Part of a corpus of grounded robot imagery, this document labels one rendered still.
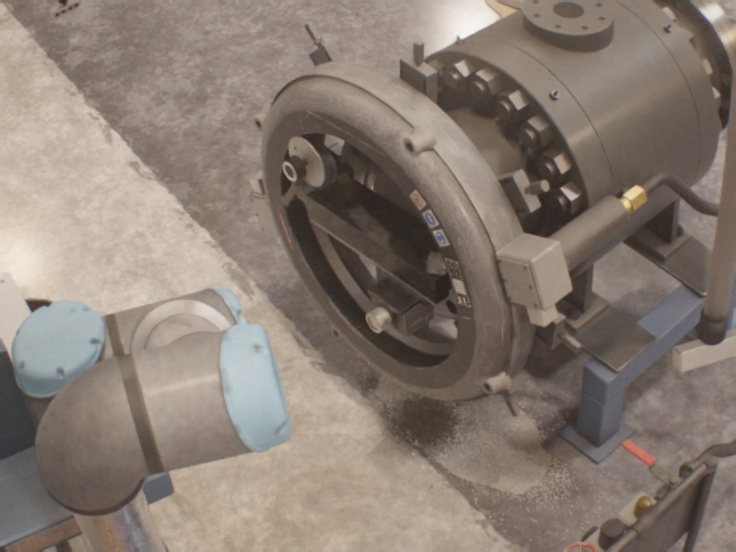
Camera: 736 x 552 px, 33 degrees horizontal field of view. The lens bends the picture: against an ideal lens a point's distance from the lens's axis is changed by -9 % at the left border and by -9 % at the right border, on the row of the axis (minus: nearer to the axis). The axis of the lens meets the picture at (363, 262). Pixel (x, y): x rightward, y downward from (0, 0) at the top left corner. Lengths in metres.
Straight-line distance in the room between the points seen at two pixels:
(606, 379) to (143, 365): 1.88
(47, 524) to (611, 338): 1.56
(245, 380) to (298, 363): 2.17
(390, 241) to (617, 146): 0.53
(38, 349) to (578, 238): 1.11
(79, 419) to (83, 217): 2.73
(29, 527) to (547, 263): 1.07
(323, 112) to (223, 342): 1.43
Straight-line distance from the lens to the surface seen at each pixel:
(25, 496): 1.96
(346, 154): 2.85
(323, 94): 2.57
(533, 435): 3.15
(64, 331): 1.78
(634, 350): 3.00
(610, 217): 2.51
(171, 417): 1.17
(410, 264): 2.56
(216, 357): 1.18
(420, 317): 2.62
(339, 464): 3.12
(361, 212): 2.69
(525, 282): 2.39
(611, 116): 2.76
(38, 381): 1.75
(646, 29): 2.94
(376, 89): 2.50
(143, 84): 4.40
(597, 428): 3.07
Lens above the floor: 2.43
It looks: 43 degrees down
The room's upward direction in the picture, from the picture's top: 5 degrees counter-clockwise
